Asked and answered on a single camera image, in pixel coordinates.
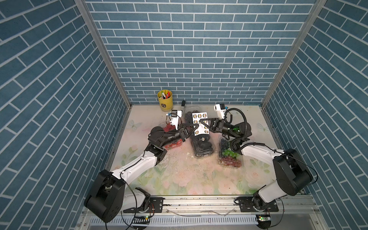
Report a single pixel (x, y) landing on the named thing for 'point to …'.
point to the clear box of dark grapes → (187, 111)
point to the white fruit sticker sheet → (201, 129)
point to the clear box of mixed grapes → (227, 156)
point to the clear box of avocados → (202, 144)
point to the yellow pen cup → (165, 97)
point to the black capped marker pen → (183, 103)
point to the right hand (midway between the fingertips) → (203, 125)
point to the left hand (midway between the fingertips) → (201, 129)
